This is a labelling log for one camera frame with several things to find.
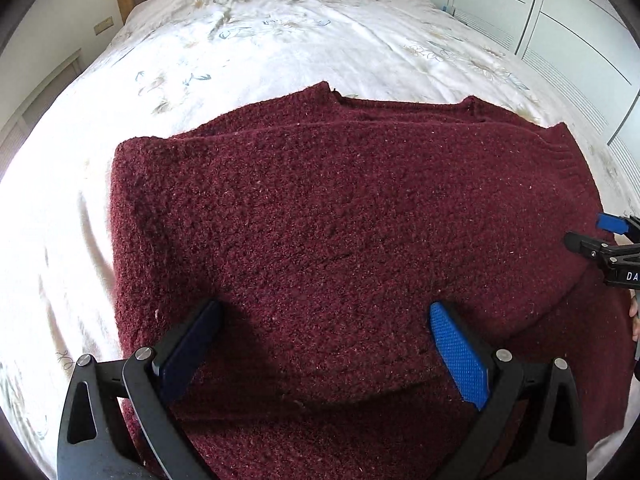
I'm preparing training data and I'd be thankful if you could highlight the dark red knitted sweater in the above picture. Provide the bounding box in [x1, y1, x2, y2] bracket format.
[110, 82, 634, 479]

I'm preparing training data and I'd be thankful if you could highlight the person's hand at edge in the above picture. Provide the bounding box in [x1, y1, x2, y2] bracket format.
[629, 295, 640, 342]

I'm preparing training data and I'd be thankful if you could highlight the white wardrobe with doors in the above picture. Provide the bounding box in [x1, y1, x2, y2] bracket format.
[432, 0, 639, 188]

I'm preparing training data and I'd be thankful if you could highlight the radiator cover panel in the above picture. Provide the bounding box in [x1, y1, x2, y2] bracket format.
[0, 49, 82, 177]

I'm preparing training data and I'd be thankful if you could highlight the white floral bed cover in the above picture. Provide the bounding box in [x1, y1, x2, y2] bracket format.
[1, 0, 639, 478]

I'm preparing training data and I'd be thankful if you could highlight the beige wall socket left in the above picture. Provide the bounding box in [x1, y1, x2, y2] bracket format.
[93, 16, 114, 36]

